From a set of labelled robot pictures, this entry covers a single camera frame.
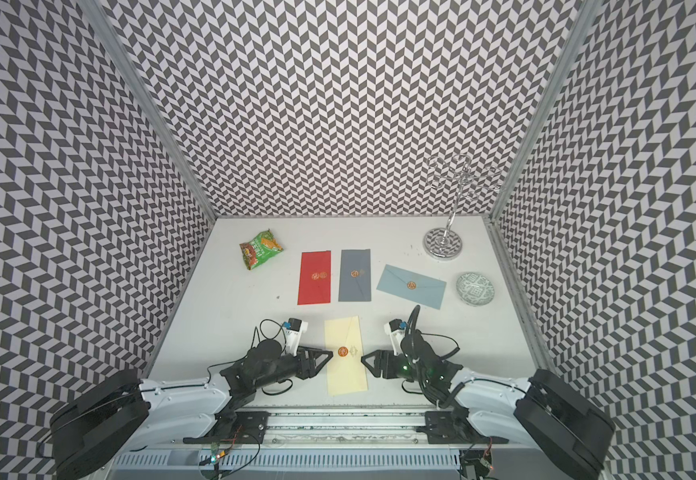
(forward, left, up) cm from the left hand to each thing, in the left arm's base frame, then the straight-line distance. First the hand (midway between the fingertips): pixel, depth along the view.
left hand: (327, 357), depth 81 cm
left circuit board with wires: (-21, +23, 0) cm, 32 cm away
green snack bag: (+38, +27, 0) cm, 47 cm away
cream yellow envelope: (-2, -5, -6) cm, 8 cm away
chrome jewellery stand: (+41, -40, -1) cm, 57 cm away
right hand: (-2, -12, -3) cm, 12 cm away
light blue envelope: (+25, -26, -4) cm, 36 cm away
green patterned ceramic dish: (+22, -46, -2) cm, 51 cm away
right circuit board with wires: (-22, -37, -4) cm, 44 cm away
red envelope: (+28, +7, -4) cm, 29 cm away
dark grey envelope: (+29, -7, -4) cm, 30 cm away
